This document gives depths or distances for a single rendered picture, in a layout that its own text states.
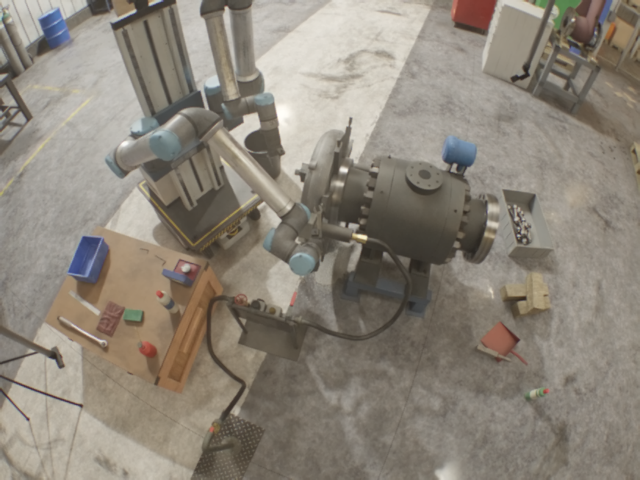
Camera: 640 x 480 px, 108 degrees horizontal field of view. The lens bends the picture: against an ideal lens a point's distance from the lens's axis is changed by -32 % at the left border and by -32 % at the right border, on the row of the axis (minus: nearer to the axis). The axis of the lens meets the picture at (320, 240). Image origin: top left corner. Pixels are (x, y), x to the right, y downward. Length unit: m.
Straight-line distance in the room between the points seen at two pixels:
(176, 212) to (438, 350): 2.11
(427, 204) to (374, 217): 0.30
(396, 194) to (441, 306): 1.04
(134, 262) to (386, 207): 1.59
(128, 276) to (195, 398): 0.90
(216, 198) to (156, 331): 1.08
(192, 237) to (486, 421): 2.39
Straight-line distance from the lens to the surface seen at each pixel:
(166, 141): 1.19
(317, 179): 1.76
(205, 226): 2.42
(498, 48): 5.27
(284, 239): 1.29
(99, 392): 2.72
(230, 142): 1.28
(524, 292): 2.80
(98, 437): 2.71
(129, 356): 2.07
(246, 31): 1.76
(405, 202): 1.83
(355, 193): 1.94
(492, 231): 2.01
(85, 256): 2.53
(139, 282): 2.20
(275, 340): 2.31
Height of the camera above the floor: 2.23
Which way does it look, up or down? 58 degrees down
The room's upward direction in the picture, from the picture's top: 2 degrees clockwise
